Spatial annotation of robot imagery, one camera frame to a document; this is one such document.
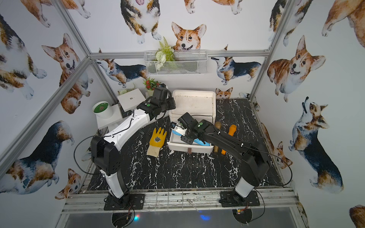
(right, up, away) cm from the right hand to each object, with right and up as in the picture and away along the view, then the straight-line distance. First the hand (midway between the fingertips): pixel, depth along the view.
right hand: (184, 133), depth 82 cm
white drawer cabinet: (+10, +17, +4) cm, 20 cm away
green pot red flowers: (-23, +30, +9) cm, 38 cm away
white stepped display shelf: (-38, +19, +10) cm, 44 cm away
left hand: (-5, +18, +4) cm, 19 cm away
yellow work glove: (-20, -8, +13) cm, 25 cm away
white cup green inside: (-49, +13, +3) cm, 51 cm away
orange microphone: (+31, 0, +13) cm, 34 cm away
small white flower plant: (-47, +28, +24) cm, 60 cm away
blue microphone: (+6, -2, -8) cm, 10 cm away
